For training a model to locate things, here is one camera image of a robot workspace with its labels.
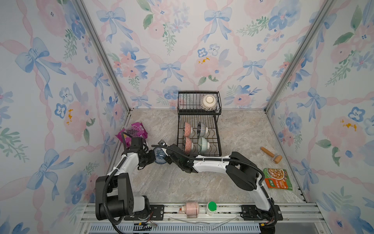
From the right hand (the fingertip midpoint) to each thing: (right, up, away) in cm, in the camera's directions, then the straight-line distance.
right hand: (166, 147), depth 88 cm
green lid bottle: (+25, -25, -20) cm, 40 cm away
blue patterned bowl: (-5, -5, +5) cm, 9 cm away
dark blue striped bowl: (+22, +11, +7) cm, 26 cm away
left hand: (-7, -7, +2) cm, 10 cm away
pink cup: (+15, -26, -20) cm, 36 cm away
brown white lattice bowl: (+26, +28, +2) cm, 38 cm away
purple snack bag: (-22, +10, +12) cm, 27 cm away
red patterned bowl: (+13, +10, +7) cm, 18 cm away
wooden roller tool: (+70, -8, +4) cm, 71 cm away
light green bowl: (+22, +1, 0) cm, 22 cm away
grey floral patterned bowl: (+11, -1, -1) cm, 11 cm away
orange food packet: (+66, -18, -2) cm, 68 cm away
